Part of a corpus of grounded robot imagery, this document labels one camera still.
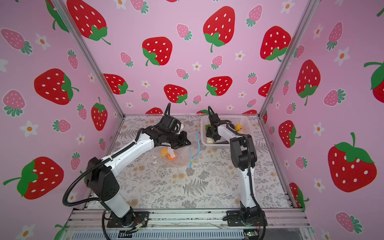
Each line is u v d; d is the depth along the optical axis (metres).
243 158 0.60
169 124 0.64
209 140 1.01
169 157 0.88
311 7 0.69
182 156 0.82
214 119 0.87
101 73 0.96
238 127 1.06
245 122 1.05
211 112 0.94
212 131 0.91
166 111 0.66
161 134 0.60
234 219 0.73
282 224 0.73
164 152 0.93
